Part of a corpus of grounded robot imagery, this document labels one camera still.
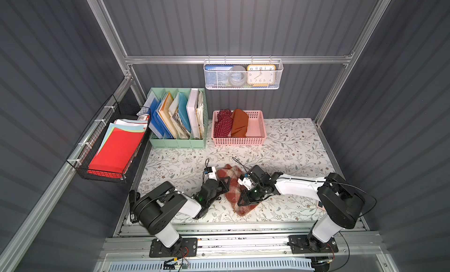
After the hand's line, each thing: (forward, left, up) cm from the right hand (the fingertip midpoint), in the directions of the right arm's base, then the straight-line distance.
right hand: (244, 202), depth 84 cm
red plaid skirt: (+5, +5, +4) cm, 8 cm away
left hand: (+11, +7, +4) cm, 13 cm away
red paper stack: (+9, +52, +29) cm, 60 cm away
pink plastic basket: (+51, -11, -4) cm, 52 cm away
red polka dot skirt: (+47, +12, +4) cm, 49 cm away
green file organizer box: (+40, +36, +18) cm, 57 cm away
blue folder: (+38, +48, +17) cm, 64 cm away
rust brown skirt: (+50, +1, +4) cm, 50 cm away
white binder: (+41, +29, +9) cm, 51 cm away
